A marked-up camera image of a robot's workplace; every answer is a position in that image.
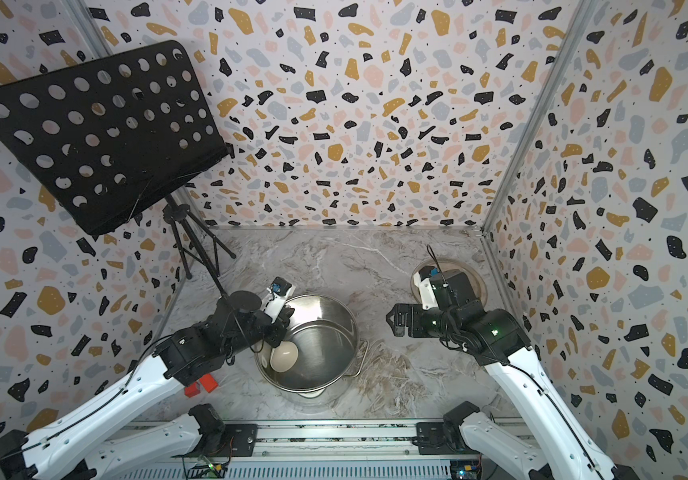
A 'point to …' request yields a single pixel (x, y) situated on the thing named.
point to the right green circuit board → (466, 470)
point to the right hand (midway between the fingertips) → (402, 318)
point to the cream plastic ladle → (284, 357)
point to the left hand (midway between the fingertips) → (293, 308)
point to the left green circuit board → (208, 471)
